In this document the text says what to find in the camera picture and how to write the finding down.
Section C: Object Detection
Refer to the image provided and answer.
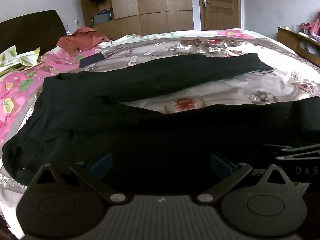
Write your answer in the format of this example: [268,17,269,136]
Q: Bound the black pants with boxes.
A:
[3,54,319,185]

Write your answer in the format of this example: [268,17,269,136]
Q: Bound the floral satin bedspread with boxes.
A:
[1,29,319,239]

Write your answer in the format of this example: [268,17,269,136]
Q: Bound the pink floral bed sheet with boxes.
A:
[1,46,98,143]

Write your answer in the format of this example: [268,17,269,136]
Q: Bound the black smartphone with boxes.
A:
[79,53,105,68]

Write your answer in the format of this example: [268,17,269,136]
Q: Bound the wooden side desk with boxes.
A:
[277,27,319,67]

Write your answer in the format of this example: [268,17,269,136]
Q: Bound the red-orange crumpled garment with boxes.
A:
[56,27,110,56]

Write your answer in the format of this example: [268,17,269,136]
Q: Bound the green white patterned cloth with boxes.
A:
[1,45,41,76]

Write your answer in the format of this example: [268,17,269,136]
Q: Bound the pink clutter on desk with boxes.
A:
[298,13,320,42]

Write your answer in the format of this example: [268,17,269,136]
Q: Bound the dark wooden headboard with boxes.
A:
[0,10,67,56]

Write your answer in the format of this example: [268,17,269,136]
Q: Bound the grey bag in wardrobe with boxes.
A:
[93,10,113,24]

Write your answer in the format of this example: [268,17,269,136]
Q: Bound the brown wooden wardrobe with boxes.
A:
[80,0,194,40]

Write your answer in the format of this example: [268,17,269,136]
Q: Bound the brown wooden door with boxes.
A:
[200,0,241,30]

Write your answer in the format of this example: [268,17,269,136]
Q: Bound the silver door handle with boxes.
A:
[203,0,211,8]

